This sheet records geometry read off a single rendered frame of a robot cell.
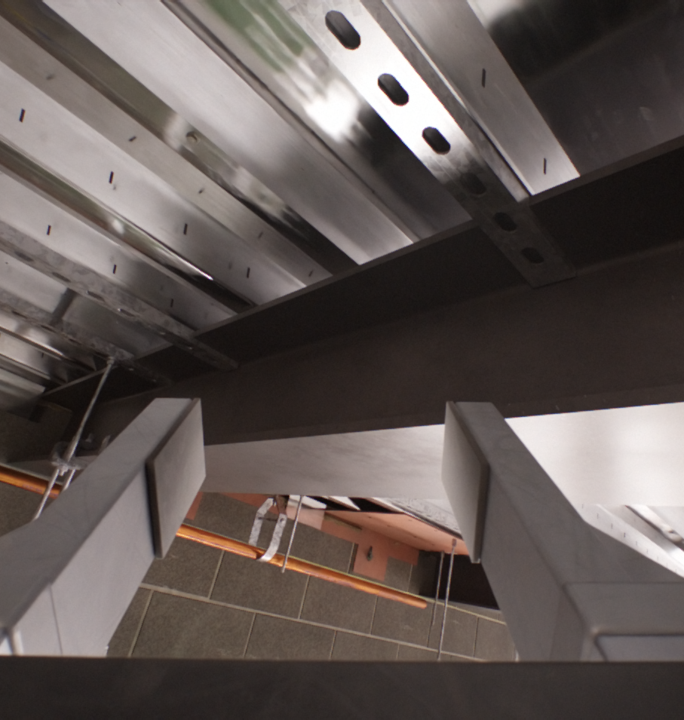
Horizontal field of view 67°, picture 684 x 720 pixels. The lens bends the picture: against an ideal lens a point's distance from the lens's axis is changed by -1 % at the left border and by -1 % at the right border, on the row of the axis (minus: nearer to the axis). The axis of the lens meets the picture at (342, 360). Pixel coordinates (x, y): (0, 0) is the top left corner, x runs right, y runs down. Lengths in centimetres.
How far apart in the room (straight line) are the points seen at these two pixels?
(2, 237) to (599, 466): 73
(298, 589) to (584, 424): 184
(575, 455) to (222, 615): 165
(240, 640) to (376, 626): 69
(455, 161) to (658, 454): 26
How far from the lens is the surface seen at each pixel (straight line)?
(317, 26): 39
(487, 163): 43
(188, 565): 186
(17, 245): 81
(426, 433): 42
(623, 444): 40
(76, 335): 105
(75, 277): 82
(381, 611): 249
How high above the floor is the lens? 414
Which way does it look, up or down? 25 degrees up
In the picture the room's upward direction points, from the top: 14 degrees clockwise
